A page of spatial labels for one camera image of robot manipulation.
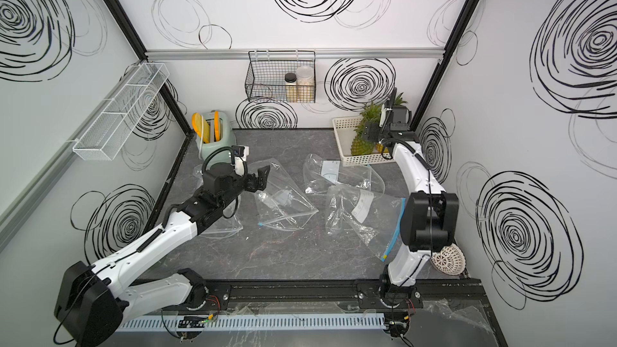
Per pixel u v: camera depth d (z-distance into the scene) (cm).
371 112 102
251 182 69
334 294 74
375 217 91
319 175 99
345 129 119
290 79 84
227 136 99
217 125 94
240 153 66
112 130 75
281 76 89
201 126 94
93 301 38
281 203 93
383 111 81
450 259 80
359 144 101
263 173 71
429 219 47
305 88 85
